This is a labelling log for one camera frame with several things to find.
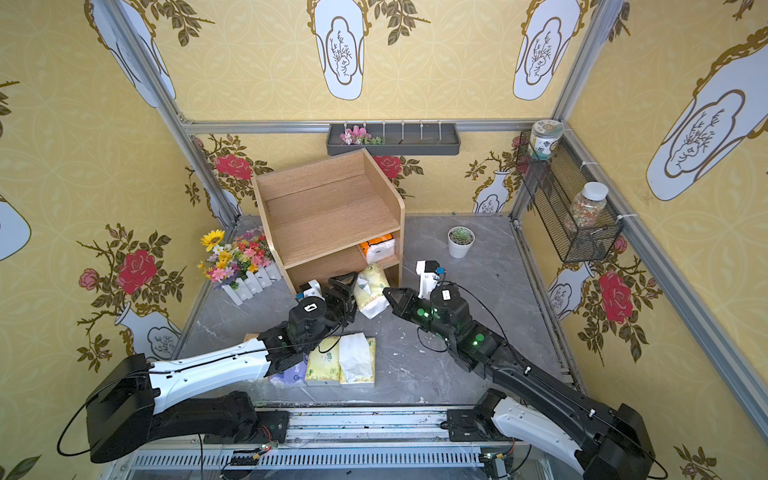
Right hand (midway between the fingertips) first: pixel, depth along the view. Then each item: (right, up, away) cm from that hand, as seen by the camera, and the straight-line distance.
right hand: (387, 287), depth 72 cm
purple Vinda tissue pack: (-25, -25, +6) cm, 35 cm away
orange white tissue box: (-3, +9, +11) cm, 14 cm away
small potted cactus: (+25, +12, +31) cm, 42 cm away
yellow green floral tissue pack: (-17, -21, +8) cm, 28 cm away
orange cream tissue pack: (-40, -16, +14) cm, 45 cm away
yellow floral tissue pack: (-4, 0, -1) cm, 4 cm away
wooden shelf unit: (-19, +18, +7) cm, 27 cm away
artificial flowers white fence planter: (-44, +3, +18) cm, 47 cm away
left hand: (-9, +1, +5) cm, 10 cm away
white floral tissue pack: (-8, -20, +8) cm, 23 cm away
